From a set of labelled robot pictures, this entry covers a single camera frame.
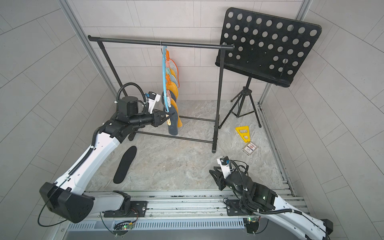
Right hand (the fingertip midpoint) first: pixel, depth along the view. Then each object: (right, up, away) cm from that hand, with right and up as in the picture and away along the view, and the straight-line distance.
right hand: (212, 173), depth 72 cm
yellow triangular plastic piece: (+23, +15, +25) cm, 37 cm away
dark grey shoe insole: (-22, +20, +14) cm, 33 cm away
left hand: (-19, +28, -4) cm, 34 cm away
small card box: (+25, +8, +19) cm, 32 cm away
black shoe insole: (-48, +1, +12) cm, 50 cm away
